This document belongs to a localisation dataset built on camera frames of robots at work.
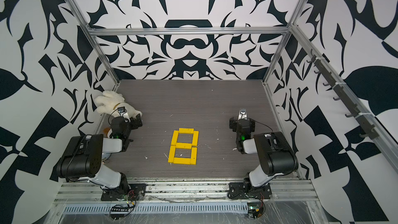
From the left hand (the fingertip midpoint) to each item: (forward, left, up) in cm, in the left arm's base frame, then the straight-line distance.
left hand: (129, 113), depth 94 cm
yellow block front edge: (-26, -32, -8) cm, 42 cm away
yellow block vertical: (-13, -27, -7) cm, 31 cm away
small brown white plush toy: (-8, +12, -4) cm, 15 cm away
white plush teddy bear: (+6, +12, +4) cm, 14 cm away
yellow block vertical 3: (-23, -26, -6) cm, 35 cm away
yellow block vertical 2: (-12, -39, -5) cm, 42 cm away
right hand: (-3, -68, -1) cm, 68 cm away
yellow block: (-24, -38, -7) cm, 46 cm away
